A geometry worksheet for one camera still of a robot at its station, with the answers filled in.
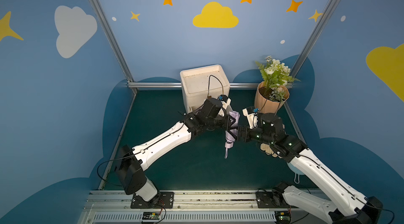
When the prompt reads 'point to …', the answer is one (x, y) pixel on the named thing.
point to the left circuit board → (151, 215)
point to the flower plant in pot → (273, 91)
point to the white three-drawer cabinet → (200, 84)
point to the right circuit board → (282, 217)
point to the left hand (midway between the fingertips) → (234, 117)
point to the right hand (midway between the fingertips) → (236, 126)
